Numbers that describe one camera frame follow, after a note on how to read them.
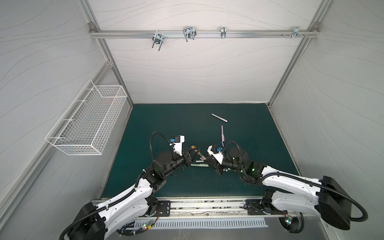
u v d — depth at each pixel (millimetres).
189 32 765
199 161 840
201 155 732
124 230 679
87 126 688
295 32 765
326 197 411
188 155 661
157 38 791
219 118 1120
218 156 652
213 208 751
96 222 400
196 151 713
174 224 703
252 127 1061
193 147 705
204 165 858
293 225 707
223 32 783
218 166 659
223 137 1009
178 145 662
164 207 743
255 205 751
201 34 786
